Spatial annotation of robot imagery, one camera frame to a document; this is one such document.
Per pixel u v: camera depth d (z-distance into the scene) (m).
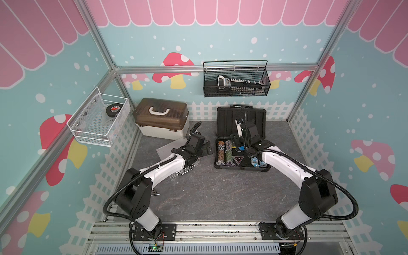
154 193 0.85
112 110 0.79
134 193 0.45
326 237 0.74
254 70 0.92
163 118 0.94
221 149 0.99
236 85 0.87
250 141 0.65
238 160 0.96
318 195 0.44
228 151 0.98
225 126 1.05
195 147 0.67
